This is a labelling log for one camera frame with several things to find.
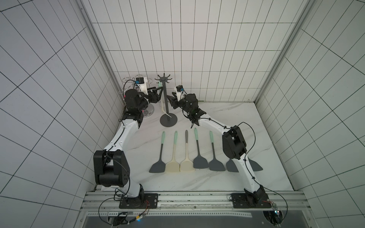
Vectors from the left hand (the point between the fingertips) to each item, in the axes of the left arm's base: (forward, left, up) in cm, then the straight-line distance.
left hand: (159, 89), depth 79 cm
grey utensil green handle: (-29, -24, -33) cm, 50 cm away
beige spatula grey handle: (-32, -16, -33) cm, 48 cm away
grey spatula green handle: (-33, 0, -32) cm, 46 cm away
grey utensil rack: (+3, 0, -34) cm, 34 cm away
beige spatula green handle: (-32, -8, -32) cm, 46 cm away
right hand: (+8, -7, -7) cm, 13 cm away
